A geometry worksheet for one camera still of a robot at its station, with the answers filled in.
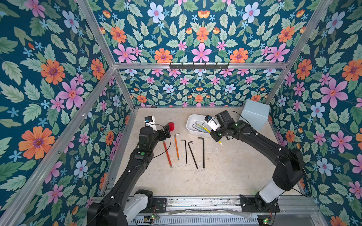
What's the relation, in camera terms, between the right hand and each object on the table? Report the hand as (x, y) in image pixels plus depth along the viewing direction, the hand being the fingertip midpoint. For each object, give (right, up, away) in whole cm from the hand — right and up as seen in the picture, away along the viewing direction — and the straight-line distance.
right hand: (212, 131), depth 85 cm
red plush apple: (-28, +2, +21) cm, 35 cm away
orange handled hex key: (-22, -15, +8) cm, 28 cm away
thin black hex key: (-17, -14, +9) cm, 24 cm away
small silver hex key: (-9, +1, +20) cm, 22 cm away
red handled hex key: (-29, -16, +8) cm, 34 cm away
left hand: (-29, +4, -6) cm, 30 cm away
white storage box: (-8, +8, +22) cm, 25 cm away
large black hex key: (-5, -22, +3) cm, 22 cm away
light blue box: (+32, +11, +10) cm, 35 cm away
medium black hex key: (-12, -15, +8) cm, 21 cm away
